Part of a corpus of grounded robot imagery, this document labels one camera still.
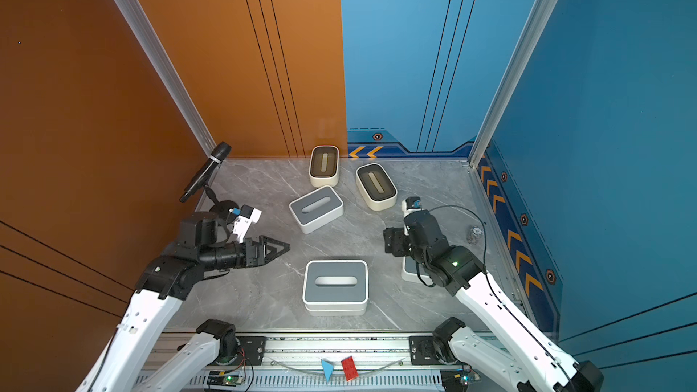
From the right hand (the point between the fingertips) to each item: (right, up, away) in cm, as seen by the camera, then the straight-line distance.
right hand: (395, 232), depth 75 cm
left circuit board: (-45, -38, -4) cm, 59 cm away
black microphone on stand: (-62, +4, +26) cm, 67 cm away
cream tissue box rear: (-24, +21, +34) cm, 47 cm away
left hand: (-29, -2, -7) cm, 30 cm away
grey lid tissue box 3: (+6, -14, +8) cm, 17 cm away
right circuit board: (+15, -38, -5) cm, 41 cm away
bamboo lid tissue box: (-17, -24, +4) cm, 30 cm away
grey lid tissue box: (-17, -16, +3) cm, 23 cm away
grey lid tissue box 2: (-26, +4, +25) cm, 36 cm away
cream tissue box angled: (-4, +13, +28) cm, 31 cm away
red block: (-13, -35, -5) cm, 37 cm away
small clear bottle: (+29, -4, +16) cm, 34 cm away
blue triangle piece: (-18, -35, -4) cm, 40 cm away
